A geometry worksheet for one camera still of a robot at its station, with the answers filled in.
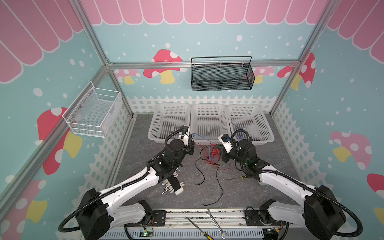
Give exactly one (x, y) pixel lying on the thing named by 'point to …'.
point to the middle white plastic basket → (208, 121)
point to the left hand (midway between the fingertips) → (190, 137)
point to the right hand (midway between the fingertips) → (216, 144)
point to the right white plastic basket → (251, 118)
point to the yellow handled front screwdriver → (204, 233)
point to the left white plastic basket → (167, 118)
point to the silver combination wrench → (208, 212)
